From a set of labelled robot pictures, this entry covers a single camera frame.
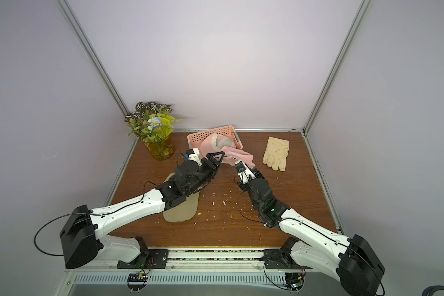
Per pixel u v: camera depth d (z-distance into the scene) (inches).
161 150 40.6
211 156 26.3
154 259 28.5
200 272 28.1
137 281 28.4
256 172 26.3
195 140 44.5
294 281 27.9
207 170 25.6
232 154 31.2
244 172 24.8
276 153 43.0
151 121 36.5
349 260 15.4
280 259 25.4
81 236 15.5
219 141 43.4
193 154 27.3
